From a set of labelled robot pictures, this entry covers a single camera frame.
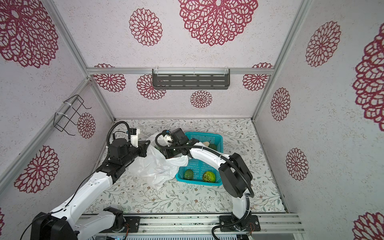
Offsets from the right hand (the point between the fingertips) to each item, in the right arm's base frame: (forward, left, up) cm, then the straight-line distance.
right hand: (160, 150), depth 83 cm
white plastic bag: (-7, +3, -7) cm, 10 cm away
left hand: (+1, +5, +5) cm, 7 cm away
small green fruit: (-8, -16, -12) cm, 21 cm away
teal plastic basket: (+16, -33, -9) cm, 38 cm away
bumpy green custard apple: (-10, -27, -10) cm, 31 cm away
